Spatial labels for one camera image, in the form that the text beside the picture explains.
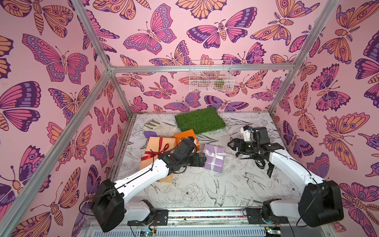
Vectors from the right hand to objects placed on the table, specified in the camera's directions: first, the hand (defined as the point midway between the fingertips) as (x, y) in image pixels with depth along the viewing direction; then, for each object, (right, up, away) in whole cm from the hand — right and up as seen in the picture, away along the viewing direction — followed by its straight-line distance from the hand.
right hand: (234, 143), depth 85 cm
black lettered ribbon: (+17, -13, +4) cm, 22 cm away
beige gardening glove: (-47, +7, +24) cm, 53 cm away
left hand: (-19, -7, -6) cm, 21 cm away
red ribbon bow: (-48, -5, -4) cm, 48 cm away
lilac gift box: (-13, -4, +6) cm, 15 cm away
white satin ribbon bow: (-11, -8, +3) cm, 14 cm away
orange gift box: (-29, +4, +16) cm, 33 cm away
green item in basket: (-7, +37, +9) cm, 39 cm away
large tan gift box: (-46, -2, +1) cm, 46 cm away
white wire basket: (-12, +43, +9) cm, 45 cm away
